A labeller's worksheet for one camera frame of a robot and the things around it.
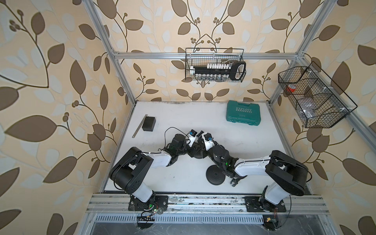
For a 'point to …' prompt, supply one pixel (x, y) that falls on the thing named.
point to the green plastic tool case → (247, 113)
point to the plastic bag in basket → (309, 108)
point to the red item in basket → (291, 87)
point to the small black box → (149, 124)
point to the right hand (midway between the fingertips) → (199, 140)
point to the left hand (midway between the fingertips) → (197, 143)
